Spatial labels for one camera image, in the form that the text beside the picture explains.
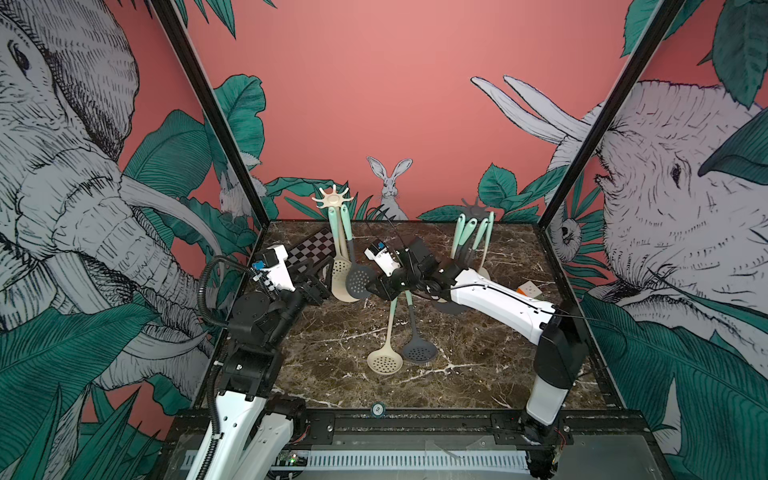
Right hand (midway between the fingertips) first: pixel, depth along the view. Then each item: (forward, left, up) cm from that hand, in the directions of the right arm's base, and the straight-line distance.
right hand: (369, 280), depth 78 cm
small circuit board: (-38, +17, -20) cm, 46 cm away
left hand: (-5, +8, +16) cm, 18 cm away
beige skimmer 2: (-14, -5, -20) cm, 25 cm away
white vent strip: (-38, -10, -21) cm, 44 cm away
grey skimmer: (+5, +4, -7) cm, 9 cm away
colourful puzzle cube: (+8, -51, -17) cm, 54 cm away
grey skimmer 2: (-11, -14, -20) cm, 27 cm away
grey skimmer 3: (+4, -24, +13) cm, 28 cm away
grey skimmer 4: (+4, -28, +14) cm, 31 cm away
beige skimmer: (+9, +10, -8) cm, 15 cm away
